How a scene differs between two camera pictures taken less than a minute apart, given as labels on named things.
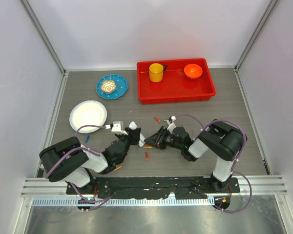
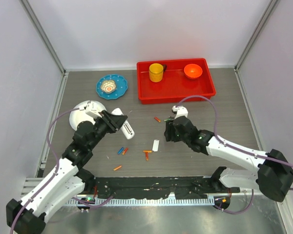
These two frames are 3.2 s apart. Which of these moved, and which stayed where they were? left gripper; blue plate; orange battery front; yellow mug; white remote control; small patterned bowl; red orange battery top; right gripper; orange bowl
Moved: right gripper; white remote control; left gripper
Stayed: small patterned bowl; yellow mug; red orange battery top; orange bowl; blue plate; orange battery front
